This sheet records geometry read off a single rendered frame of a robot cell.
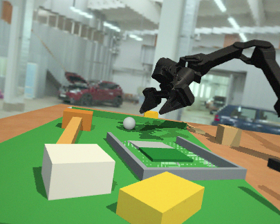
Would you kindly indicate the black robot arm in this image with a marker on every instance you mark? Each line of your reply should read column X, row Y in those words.
column 264, row 57

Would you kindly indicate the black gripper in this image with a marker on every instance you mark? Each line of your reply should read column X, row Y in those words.
column 178, row 96

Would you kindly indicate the white block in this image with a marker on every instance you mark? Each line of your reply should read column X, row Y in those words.
column 76, row 170

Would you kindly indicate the tan cube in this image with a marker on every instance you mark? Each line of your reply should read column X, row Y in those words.
column 228, row 135

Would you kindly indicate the green flat mat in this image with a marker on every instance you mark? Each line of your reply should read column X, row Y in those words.
column 23, row 198

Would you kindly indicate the white golf ball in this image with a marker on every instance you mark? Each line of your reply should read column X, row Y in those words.
column 129, row 123

